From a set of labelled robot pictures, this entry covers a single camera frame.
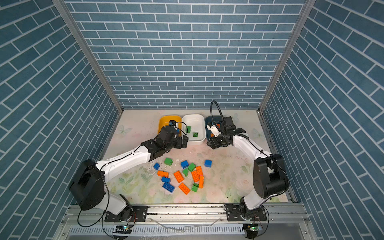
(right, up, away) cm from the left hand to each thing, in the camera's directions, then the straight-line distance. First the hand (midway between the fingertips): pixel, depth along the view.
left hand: (182, 138), depth 86 cm
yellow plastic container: (-16, +10, +24) cm, 30 cm away
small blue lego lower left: (-9, -23, -2) cm, 25 cm away
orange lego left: (-11, -21, 0) cm, 24 cm away
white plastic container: (+6, +6, +20) cm, 22 cm away
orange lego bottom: (+1, -28, -4) cm, 28 cm away
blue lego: (-5, +9, -11) cm, 15 cm away
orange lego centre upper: (+10, -20, +2) cm, 22 cm away
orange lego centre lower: (+8, -23, 0) cm, 24 cm away
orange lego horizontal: (+20, +7, -5) cm, 22 cm away
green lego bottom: (+7, -26, -5) cm, 28 cm away
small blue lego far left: (-16, -17, +3) cm, 24 cm away
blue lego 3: (+15, -16, +5) cm, 23 cm away
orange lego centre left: (-2, -22, -1) cm, 22 cm away
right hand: (+17, -2, +4) cm, 18 cm away
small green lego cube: (+7, +1, +17) cm, 19 cm away
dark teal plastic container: (+17, +12, +23) cm, 31 cm away
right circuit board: (+36, -43, -15) cm, 58 cm away
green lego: (+5, -18, +4) cm, 19 cm away
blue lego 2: (+1, -17, +5) cm, 17 cm away
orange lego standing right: (+11, -24, -3) cm, 26 cm away
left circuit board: (-28, -43, -14) cm, 53 cm away
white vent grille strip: (+29, -42, -15) cm, 53 cm away
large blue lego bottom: (-7, -27, -4) cm, 28 cm away
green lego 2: (+2, -20, +1) cm, 20 cm away
